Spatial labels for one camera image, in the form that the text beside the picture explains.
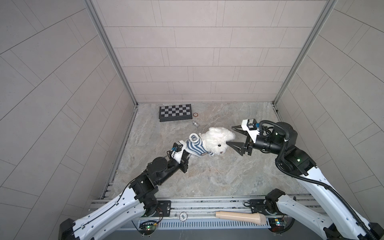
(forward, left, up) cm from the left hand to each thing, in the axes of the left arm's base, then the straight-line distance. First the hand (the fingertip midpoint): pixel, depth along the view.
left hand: (196, 151), depth 67 cm
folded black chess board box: (+38, +15, -18) cm, 45 cm away
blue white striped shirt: (-2, 0, +7) cm, 7 cm away
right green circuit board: (-26, -37, -22) cm, 51 cm away
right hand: (+1, -14, +11) cm, 18 cm away
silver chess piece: (+30, +1, -21) cm, 36 cm away
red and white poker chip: (+39, +1, -22) cm, 45 cm away
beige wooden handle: (-24, -26, -18) cm, 40 cm away
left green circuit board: (-28, +22, -20) cm, 40 cm away
